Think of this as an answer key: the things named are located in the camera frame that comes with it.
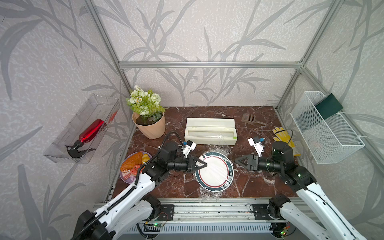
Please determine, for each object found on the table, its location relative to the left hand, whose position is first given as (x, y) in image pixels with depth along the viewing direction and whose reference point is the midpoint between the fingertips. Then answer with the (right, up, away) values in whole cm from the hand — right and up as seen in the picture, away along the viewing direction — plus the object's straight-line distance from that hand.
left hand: (205, 168), depth 67 cm
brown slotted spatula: (+36, +23, +45) cm, 62 cm away
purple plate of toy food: (-43, -4, +19) cm, 48 cm away
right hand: (+14, +3, 0) cm, 14 cm away
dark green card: (+63, +29, +8) cm, 70 cm away
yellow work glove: (+55, +11, +38) cm, 68 cm away
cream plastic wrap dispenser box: (+5, +14, +35) cm, 38 cm away
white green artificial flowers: (-33, +31, +18) cm, 49 cm away
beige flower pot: (-31, +16, +23) cm, 42 cm away
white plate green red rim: (+6, -3, +1) cm, 7 cm away
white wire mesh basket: (+53, +13, -5) cm, 55 cm away
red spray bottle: (-52, +10, -8) cm, 53 cm away
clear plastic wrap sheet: (+3, -19, +12) cm, 22 cm away
